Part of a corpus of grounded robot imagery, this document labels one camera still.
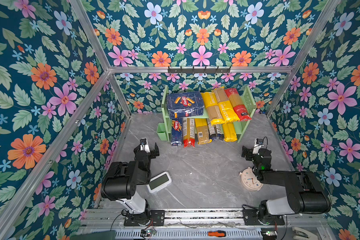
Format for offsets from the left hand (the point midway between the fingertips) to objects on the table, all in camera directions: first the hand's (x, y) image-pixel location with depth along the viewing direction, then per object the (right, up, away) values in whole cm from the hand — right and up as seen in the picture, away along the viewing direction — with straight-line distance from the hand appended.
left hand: (148, 140), depth 90 cm
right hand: (+64, -4, +2) cm, 65 cm away
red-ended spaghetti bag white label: (+25, +6, 0) cm, 26 cm away
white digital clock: (+8, -23, -8) cm, 26 cm away
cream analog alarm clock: (+60, -23, -7) cm, 64 cm away
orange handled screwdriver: (+40, -41, -22) cm, 61 cm away
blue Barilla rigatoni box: (+23, +21, -10) cm, 33 cm away
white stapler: (+77, -41, -23) cm, 90 cm away
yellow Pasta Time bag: (+47, +16, -10) cm, 51 cm away
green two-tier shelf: (+11, +12, +8) cm, 19 cm away
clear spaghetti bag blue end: (+41, +5, 0) cm, 42 cm away
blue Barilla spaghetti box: (+18, +5, -1) cm, 19 cm away
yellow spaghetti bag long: (+33, +6, 0) cm, 34 cm away
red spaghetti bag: (+52, +27, -1) cm, 59 cm away
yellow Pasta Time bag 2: (+38, +19, -8) cm, 43 cm away
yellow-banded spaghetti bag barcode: (+50, +4, -2) cm, 50 cm away
